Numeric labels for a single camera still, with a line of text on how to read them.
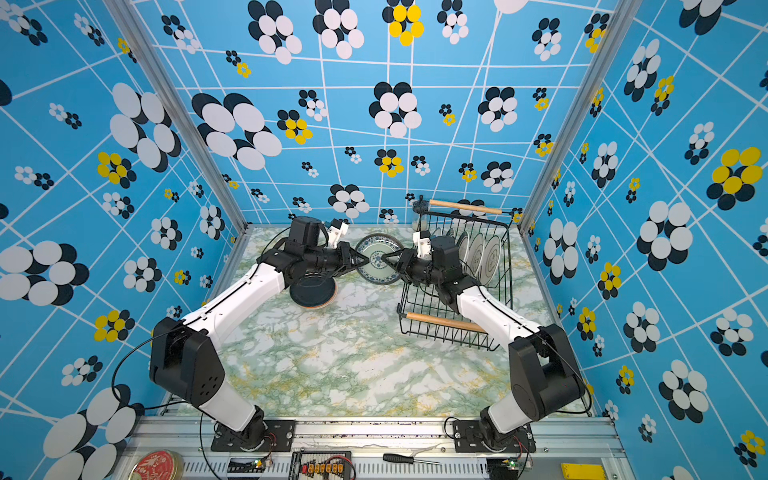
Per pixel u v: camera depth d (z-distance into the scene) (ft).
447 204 3.27
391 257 2.60
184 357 1.44
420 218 3.44
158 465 2.20
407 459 2.31
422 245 2.56
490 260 3.28
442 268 2.16
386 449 2.37
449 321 2.45
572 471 2.25
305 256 2.12
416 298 3.16
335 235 2.47
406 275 2.42
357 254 2.57
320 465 2.23
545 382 1.42
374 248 2.68
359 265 2.56
